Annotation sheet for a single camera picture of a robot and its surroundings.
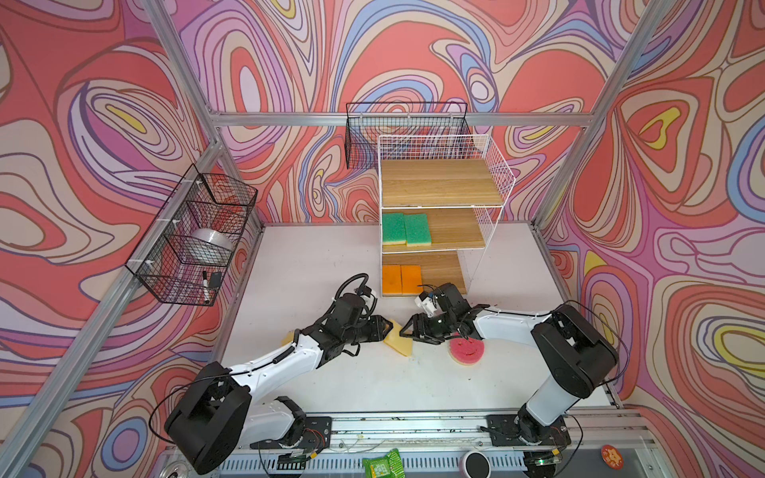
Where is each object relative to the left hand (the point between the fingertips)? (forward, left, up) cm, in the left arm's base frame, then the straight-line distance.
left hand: (395, 323), depth 81 cm
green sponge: (+22, 0, +15) cm, 26 cm away
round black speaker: (-32, -17, -6) cm, 37 cm away
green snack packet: (-32, +2, -10) cm, 33 cm away
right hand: (-2, -4, -8) cm, 9 cm away
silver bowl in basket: (+10, +45, +23) cm, 51 cm away
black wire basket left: (+10, +53, +18) cm, 57 cm away
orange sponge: (+21, +1, -9) cm, 23 cm away
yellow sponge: (-3, -2, -7) cm, 8 cm away
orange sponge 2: (+21, -6, -9) cm, 24 cm away
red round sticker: (-30, -52, -11) cm, 61 cm away
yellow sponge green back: (+21, -6, +16) cm, 27 cm away
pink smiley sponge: (-5, -21, -8) cm, 23 cm away
